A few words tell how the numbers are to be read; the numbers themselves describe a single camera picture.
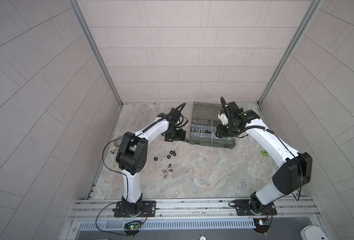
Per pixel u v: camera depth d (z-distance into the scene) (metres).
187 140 0.96
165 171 0.83
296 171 0.42
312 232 0.63
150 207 0.71
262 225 0.68
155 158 0.87
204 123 1.01
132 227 0.64
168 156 0.89
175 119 0.73
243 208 0.71
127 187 0.56
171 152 0.91
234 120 0.58
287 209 0.73
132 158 0.49
